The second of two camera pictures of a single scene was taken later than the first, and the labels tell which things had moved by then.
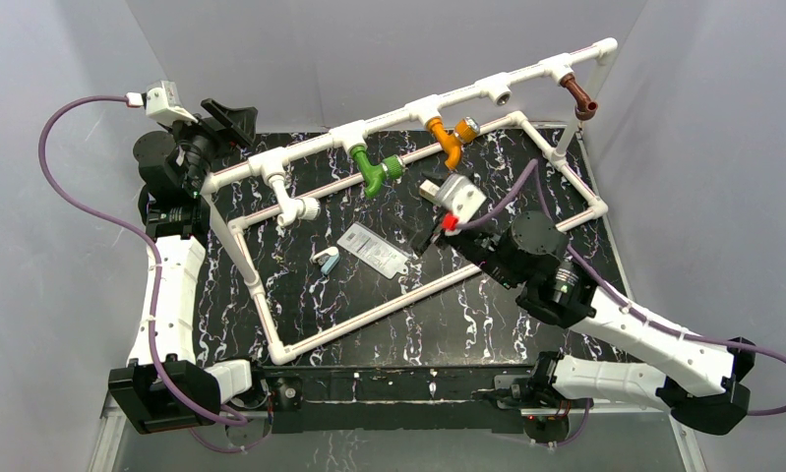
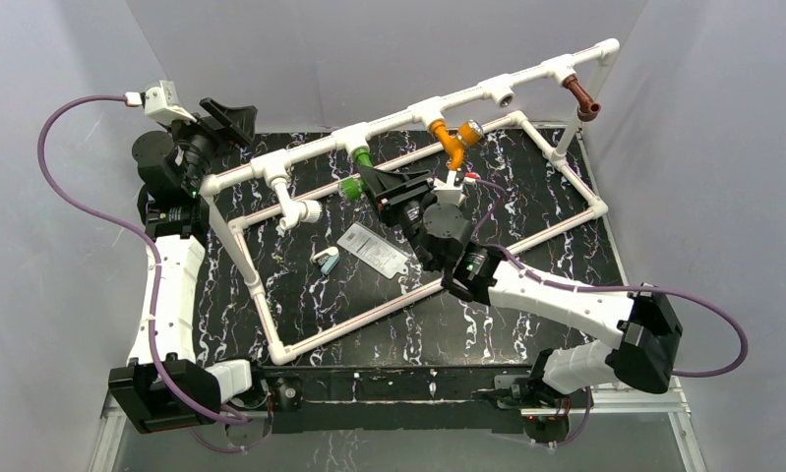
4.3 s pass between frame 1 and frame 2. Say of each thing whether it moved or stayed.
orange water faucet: stayed
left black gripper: stayed
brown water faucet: stayed
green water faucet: moved
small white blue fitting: stayed
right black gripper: moved
